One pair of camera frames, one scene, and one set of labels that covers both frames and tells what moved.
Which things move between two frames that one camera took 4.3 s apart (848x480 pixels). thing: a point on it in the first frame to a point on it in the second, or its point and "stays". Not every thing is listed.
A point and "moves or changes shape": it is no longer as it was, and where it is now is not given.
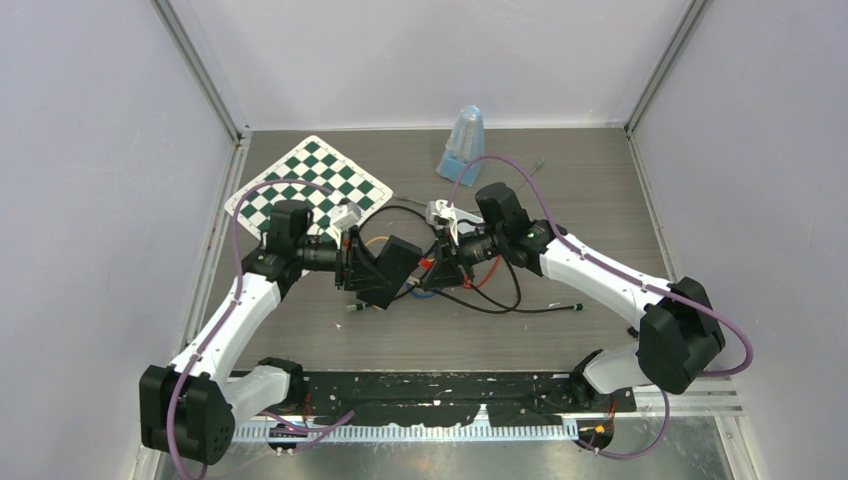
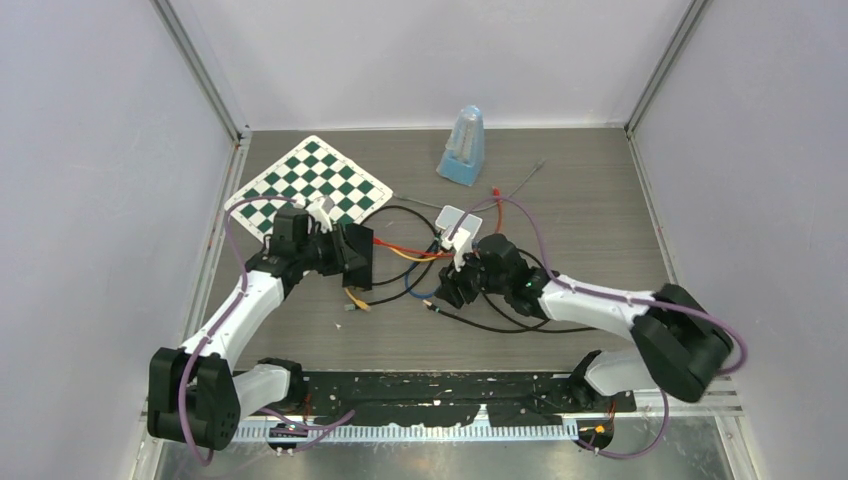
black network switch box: (399, 259) moves or changes shape
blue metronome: (465, 144) stays
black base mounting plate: (427, 399) stays
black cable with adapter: (512, 309) moves or changes shape
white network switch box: (465, 227) stays
